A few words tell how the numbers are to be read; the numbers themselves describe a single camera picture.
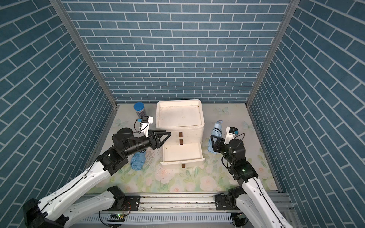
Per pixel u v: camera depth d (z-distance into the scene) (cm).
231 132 66
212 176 83
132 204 73
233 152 55
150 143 58
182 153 88
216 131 74
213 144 72
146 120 59
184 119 82
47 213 38
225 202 74
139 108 93
